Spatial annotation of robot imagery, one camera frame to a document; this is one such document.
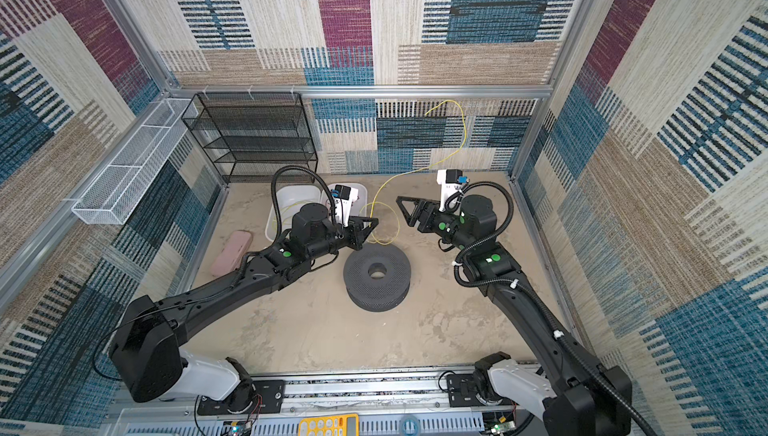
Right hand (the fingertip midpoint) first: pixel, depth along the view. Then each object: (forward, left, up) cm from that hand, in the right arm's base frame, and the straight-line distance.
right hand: (405, 205), depth 71 cm
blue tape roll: (-40, 0, -32) cm, 51 cm away
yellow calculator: (-39, +19, -30) cm, 53 cm away
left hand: (0, +6, -5) cm, 8 cm away
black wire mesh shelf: (+45, +51, -14) cm, 70 cm away
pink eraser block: (+6, +54, -29) cm, 62 cm away
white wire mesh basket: (+3, +68, +3) cm, 68 cm away
